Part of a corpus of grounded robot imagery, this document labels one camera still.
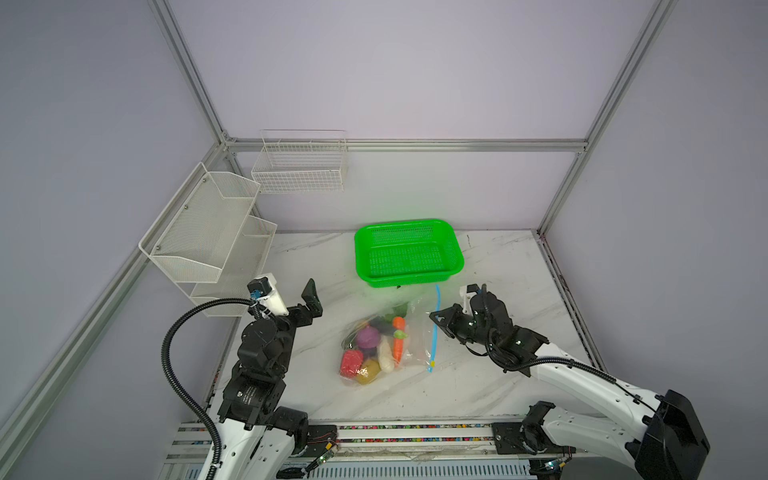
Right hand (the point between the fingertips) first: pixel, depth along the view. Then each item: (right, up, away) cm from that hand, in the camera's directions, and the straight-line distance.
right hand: (425, 315), depth 76 cm
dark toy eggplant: (-11, -5, +13) cm, 18 cm away
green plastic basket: (-3, +17, +39) cm, 42 cm away
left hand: (-31, +8, -9) cm, 33 cm away
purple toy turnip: (-15, -7, +5) cm, 17 cm away
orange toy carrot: (-7, -7, +4) cm, 10 cm away
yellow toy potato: (-14, -15, +1) cm, 20 cm away
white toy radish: (-11, -12, +6) cm, 17 cm away
